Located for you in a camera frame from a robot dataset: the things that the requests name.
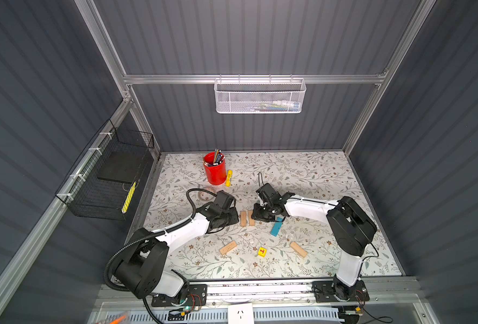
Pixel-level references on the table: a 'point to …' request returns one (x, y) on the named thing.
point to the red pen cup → (216, 174)
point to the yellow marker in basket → (128, 198)
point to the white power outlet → (240, 314)
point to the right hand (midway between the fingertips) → (253, 218)
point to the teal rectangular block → (276, 227)
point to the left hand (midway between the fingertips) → (237, 216)
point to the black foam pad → (122, 166)
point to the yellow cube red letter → (262, 252)
